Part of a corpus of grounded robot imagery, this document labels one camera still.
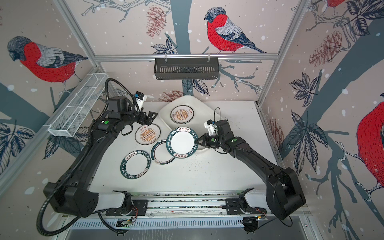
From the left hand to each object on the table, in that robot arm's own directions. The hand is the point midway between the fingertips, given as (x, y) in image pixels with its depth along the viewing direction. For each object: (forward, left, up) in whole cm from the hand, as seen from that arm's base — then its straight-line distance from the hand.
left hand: (148, 109), depth 75 cm
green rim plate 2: (-16, +12, -31) cm, 37 cm away
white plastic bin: (+24, -32, -25) cm, 47 cm away
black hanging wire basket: (+44, -18, -3) cm, 47 cm away
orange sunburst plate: (+5, +9, -31) cm, 33 cm away
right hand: (-11, -24, -14) cm, 30 cm away
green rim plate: (-9, -1, -32) cm, 33 cm away
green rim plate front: (-11, -16, -15) cm, 25 cm away
